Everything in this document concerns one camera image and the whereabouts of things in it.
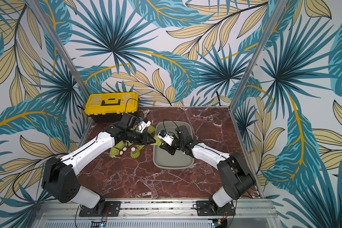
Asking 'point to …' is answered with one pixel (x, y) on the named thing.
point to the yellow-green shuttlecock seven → (135, 152)
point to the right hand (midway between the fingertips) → (162, 143)
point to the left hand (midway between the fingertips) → (153, 143)
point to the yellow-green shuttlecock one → (151, 129)
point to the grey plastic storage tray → (162, 159)
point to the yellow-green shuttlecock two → (158, 142)
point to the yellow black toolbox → (108, 107)
